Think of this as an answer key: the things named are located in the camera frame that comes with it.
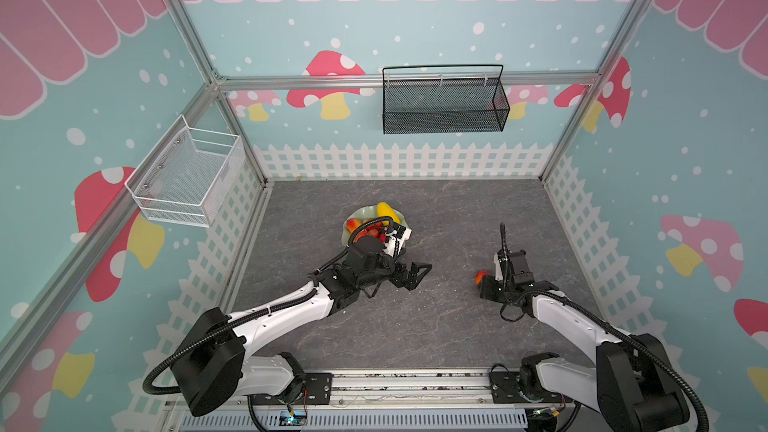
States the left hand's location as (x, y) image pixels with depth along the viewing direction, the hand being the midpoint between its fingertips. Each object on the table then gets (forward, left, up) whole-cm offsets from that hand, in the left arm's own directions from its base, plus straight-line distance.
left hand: (416, 264), depth 78 cm
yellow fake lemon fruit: (+25, +9, -8) cm, 28 cm away
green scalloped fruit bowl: (+27, +16, -13) cm, 34 cm away
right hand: (+1, -21, -15) cm, 26 cm away
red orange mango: (+5, -21, -17) cm, 28 cm away
